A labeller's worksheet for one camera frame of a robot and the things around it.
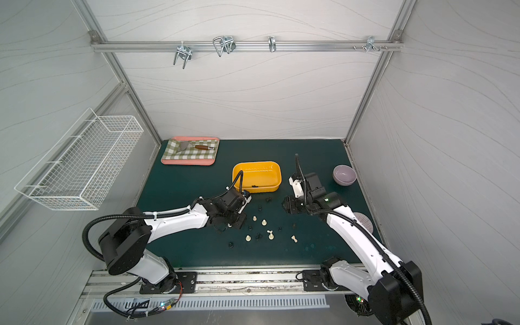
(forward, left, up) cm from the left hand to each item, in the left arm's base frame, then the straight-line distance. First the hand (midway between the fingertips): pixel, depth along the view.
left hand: (245, 219), depth 86 cm
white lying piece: (-7, -22, -4) cm, 23 cm away
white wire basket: (+3, +55, +28) cm, 62 cm away
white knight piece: (-4, -11, -4) cm, 12 cm away
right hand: (+3, -18, +10) cm, 21 cm away
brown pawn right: (-1, -21, -3) cm, 22 cm away
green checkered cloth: (+41, +36, -2) cm, 54 cm away
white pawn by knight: (-6, -11, -3) cm, 13 cm away
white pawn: (+1, -4, -3) cm, 5 cm away
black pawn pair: (-6, -6, -3) cm, 9 cm away
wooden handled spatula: (+46, +41, -2) cm, 62 cm away
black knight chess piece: (+12, -10, -3) cm, 16 cm away
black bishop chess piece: (+7, -6, -4) cm, 10 cm away
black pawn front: (-10, +5, -3) cm, 12 cm away
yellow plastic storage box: (+25, -5, -3) cm, 25 cm away
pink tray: (+34, +27, -3) cm, 44 cm away
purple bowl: (+25, -49, -1) cm, 55 cm away
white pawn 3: (-7, -2, -3) cm, 8 cm away
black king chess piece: (+18, -3, -2) cm, 18 cm away
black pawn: (-3, -15, -3) cm, 16 cm away
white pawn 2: (0, -8, -3) cm, 9 cm away
